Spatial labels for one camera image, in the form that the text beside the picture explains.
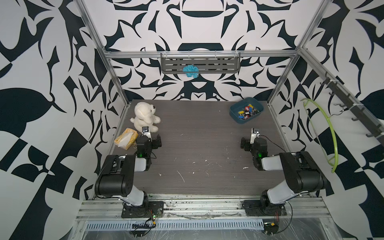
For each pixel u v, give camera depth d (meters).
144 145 0.71
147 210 0.70
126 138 0.94
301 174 0.46
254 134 0.83
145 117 0.90
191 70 0.91
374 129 0.50
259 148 0.75
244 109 1.15
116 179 0.45
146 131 0.81
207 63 0.94
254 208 0.74
